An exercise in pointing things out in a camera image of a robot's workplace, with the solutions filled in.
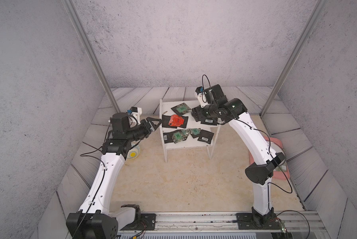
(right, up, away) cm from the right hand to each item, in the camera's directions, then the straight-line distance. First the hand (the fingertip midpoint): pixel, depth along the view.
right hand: (197, 111), depth 75 cm
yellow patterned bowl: (-39, -25, +23) cm, 52 cm away
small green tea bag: (0, -11, +14) cm, 18 cm away
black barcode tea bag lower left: (-16, -13, +12) cm, 24 cm away
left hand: (-17, -6, -5) cm, 19 cm away
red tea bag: (-11, -4, -3) cm, 12 cm away
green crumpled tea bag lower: (-8, -13, +11) cm, 19 cm away
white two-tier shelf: (-17, +3, +5) cm, 18 cm away
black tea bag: (-15, -5, -2) cm, 16 cm away
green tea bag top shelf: (-8, +1, +2) cm, 8 cm away
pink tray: (+53, -35, +15) cm, 65 cm away
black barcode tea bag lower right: (+6, -13, +11) cm, 18 cm away
